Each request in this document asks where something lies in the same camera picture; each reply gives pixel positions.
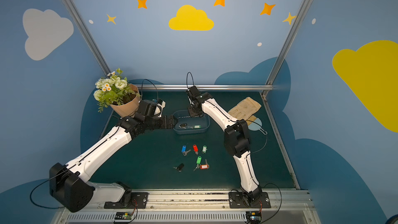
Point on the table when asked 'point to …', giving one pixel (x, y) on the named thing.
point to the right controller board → (253, 217)
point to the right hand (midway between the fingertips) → (196, 110)
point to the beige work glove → (245, 109)
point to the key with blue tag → (184, 150)
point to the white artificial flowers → (112, 90)
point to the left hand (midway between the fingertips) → (171, 118)
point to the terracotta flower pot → (130, 104)
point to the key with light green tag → (204, 149)
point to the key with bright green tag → (198, 162)
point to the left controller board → (123, 215)
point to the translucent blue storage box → (187, 124)
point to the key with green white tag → (195, 126)
